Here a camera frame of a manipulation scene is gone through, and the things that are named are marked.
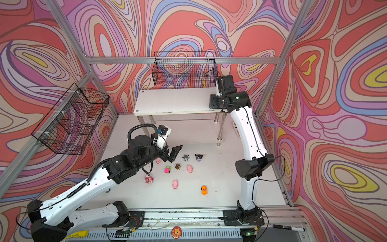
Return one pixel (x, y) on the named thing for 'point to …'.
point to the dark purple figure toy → (198, 157)
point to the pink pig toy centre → (190, 169)
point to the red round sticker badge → (176, 232)
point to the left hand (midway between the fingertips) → (176, 141)
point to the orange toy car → (204, 190)
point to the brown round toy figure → (178, 166)
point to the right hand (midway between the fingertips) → (216, 105)
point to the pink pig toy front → (175, 184)
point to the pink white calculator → (235, 125)
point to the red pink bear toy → (149, 179)
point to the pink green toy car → (167, 169)
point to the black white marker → (294, 228)
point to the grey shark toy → (185, 158)
